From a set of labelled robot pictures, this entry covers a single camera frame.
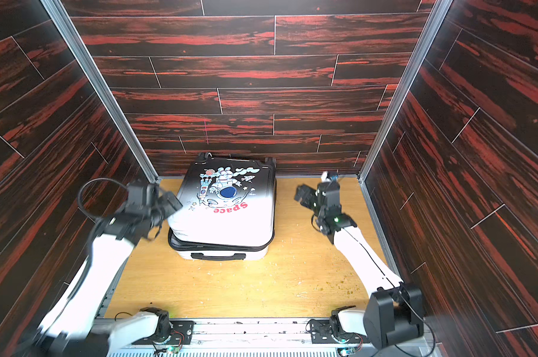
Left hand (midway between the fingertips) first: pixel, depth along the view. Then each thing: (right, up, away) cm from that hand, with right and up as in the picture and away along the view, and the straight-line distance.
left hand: (171, 204), depth 76 cm
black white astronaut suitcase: (+19, -2, +4) cm, 20 cm away
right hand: (+50, +5, +7) cm, 51 cm away
